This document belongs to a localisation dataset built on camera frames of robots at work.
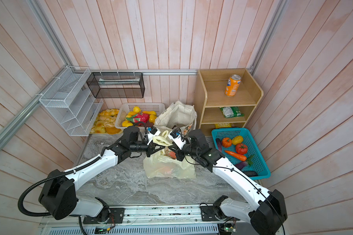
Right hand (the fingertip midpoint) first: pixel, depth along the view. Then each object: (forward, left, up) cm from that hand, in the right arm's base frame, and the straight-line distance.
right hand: (170, 146), depth 74 cm
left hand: (0, +4, -3) cm, 4 cm away
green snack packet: (+28, -37, -3) cm, 46 cm away
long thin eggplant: (+14, -32, -19) cm, 40 cm away
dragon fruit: (+32, +24, -13) cm, 41 cm away
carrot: (+5, -44, -20) cm, 49 cm away
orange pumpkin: (+15, -37, -18) cm, 44 cm away
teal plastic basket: (+2, -52, -18) cm, 55 cm away
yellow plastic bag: (-9, +2, -1) cm, 9 cm away
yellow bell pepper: (+17, -44, -18) cm, 51 cm away
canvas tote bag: (+31, -3, -9) cm, 33 cm away
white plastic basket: (+45, +13, -15) cm, 49 cm away
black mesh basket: (+36, +34, +12) cm, 51 cm away
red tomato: (+10, -45, -18) cm, 49 cm away
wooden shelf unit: (+30, -32, +7) cm, 45 cm away
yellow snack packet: (+30, -38, -19) cm, 52 cm away
